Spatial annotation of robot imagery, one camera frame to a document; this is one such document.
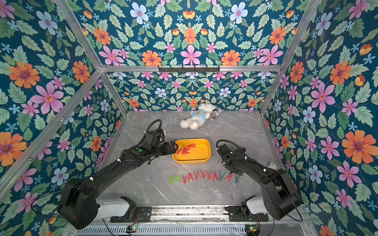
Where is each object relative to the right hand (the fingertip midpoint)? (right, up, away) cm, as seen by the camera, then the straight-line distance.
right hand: (235, 167), depth 86 cm
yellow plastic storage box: (-26, +8, +10) cm, 29 cm away
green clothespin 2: (-34, -6, 0) cm, 35 cm away
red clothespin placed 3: (-24, -5, 0) cm, 24 cm away
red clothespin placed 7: (-4, -6, 0) cm, 7 cm away
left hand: (-36, +13, -3) cm, 39 cm away
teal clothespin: (-9, -6, 0) cm, 11 cm away
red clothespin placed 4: (-19, -5, 0) cm, 20 cm away
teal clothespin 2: (0, -6, -1) cm, 6 cm away
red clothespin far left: (-32, +9, +10) cm, 35 cm away
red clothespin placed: (-30, -7, -2) cm, 31 cm away
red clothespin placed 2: (-27, -5, 0) cm, 28 cm away
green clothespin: (-38, -7, -2) cm, 39 cm away
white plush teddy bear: (-23, +31, +20) cm, 44 cm away
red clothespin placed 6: (-12, -5, 0) cm, 13 cm away
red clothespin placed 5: (-16, -5, 0) cm, 17 cm away
